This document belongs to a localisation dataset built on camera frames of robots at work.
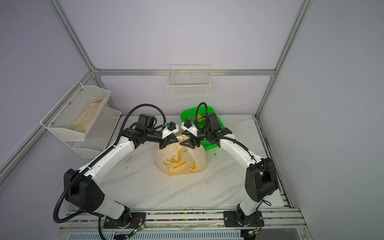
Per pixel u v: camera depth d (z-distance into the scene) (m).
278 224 0.73
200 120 0.69
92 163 0.45
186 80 0.95
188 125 0.66
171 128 0.64
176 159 0.78
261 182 0.45
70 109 0.73
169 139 0.68
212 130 0.65
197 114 0.66
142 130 0.62
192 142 0.70
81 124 0.75
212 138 0.62
